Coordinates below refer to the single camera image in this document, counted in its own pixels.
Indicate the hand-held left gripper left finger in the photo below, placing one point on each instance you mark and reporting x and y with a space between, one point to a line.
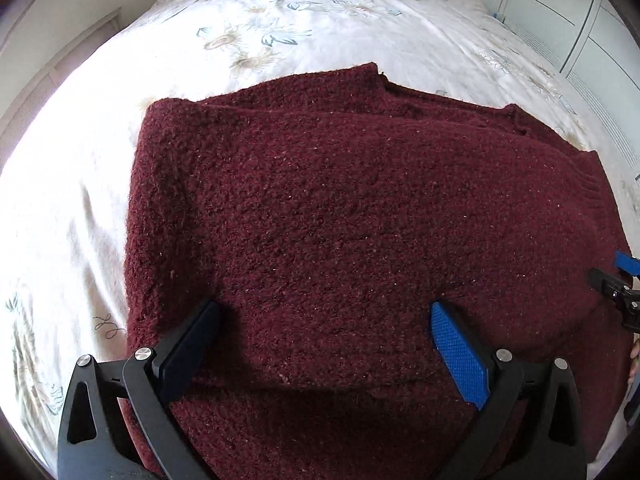
190 350

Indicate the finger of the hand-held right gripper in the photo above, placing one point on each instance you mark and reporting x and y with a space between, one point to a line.
612 287
627 262

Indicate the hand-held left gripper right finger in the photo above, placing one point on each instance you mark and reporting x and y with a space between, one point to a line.
460 355

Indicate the dark red knit sweater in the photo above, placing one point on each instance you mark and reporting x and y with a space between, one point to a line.
325 210

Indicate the person's right forearm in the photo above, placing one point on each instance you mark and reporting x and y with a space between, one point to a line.
632 402

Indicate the person's right hand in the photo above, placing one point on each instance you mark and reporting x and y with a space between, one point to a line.
635 360

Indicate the blue item on nightstand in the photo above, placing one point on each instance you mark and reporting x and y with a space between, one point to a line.
498 16

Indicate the white floral bed duvet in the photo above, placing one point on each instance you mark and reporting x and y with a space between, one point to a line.
300 20

